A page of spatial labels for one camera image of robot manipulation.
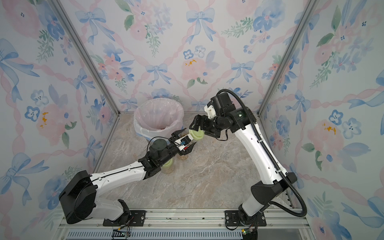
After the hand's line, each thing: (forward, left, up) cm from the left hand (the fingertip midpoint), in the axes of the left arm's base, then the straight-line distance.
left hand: (189, 133), depth 74 cm
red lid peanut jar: (-1, +4, -24) cm, 24 cm away
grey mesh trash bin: (0, +21, -1) cm, 21 cm away
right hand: (-3, -4, +7) cm, 8 cm away
